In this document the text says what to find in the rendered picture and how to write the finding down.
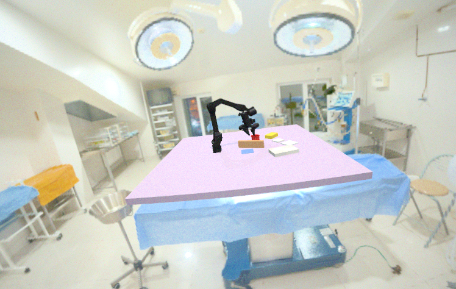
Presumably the yellow box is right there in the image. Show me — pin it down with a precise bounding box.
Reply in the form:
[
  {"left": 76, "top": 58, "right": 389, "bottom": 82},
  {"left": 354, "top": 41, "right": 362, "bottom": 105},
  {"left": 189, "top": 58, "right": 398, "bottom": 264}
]
[{"left": 265, "top": 132, "right": 278, "bottom": 139}]

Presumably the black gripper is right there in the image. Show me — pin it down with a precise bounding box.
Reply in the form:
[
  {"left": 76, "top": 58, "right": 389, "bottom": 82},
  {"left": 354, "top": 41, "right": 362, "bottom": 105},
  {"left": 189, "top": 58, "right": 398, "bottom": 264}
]
[{"left": 239, "top": 118, "right": 260, "bottom": 136}]

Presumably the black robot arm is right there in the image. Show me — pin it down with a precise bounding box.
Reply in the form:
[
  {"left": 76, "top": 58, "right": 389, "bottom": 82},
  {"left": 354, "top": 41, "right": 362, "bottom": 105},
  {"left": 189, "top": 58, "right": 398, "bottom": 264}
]
[{"left": 207, "top": 98, "right": 257, "bottom": 153}]

